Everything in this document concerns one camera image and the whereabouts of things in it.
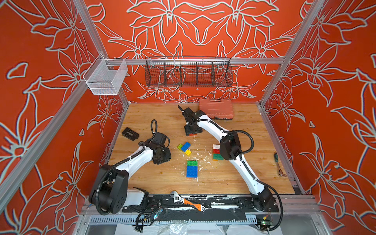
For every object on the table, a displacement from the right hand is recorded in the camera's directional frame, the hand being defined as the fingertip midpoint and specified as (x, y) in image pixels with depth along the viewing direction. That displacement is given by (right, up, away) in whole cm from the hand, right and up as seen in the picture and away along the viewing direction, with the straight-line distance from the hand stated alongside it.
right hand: (191, 130), depth 102 cm
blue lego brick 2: (0, -23, -22) cm, 32 cm away
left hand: (-14, -15, -14) cm, 25 cm away
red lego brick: (+1, -2, -7) cm, 7 cm away
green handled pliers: (+51, -22, -20) cm, 59 cm away
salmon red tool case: (+22, +16, +11) cm, 29 cm away
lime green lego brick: (-8, -10, -9) cm, 15 cm away
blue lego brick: (0, -21, -20) cm, 29 cm away
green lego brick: (0, -18, -18) cm, 25 cm away
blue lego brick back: (-4, -10, -10) cm, 14 cm away
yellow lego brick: (-2, -12, -12) cm, 17 cm away
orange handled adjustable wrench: (-8, -33, -27) cm, 44 cm away
